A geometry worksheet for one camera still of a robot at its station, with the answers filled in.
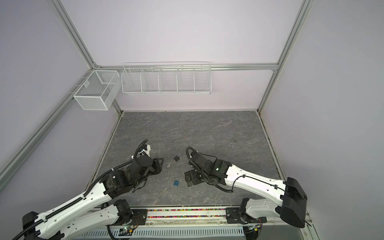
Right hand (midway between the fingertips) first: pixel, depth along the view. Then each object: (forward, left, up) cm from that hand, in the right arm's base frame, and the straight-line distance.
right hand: (192, 177), depth 75 cm
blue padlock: (+1, +10, -11) cm, 15 cm away
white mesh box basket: (+54, +65, +15) cm, 85 cm away
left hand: (+5, +16, +6) cm, 18 cm away
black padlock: (+17, +11, -11) cm, 23 cm away
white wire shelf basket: (+59, +18, +21) cm, 65 cm away
